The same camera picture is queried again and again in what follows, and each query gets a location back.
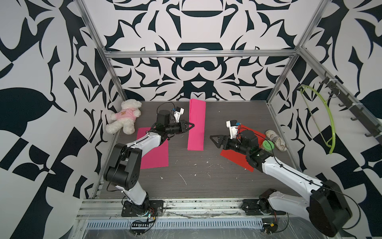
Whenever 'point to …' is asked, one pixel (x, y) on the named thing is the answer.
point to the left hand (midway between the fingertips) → (193, 123)
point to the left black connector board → (137, 232)
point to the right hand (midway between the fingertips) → (214, 135)
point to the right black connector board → (269, 225)
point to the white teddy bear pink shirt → (125, 118)
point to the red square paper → (240, 159)
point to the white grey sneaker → (279, 142)
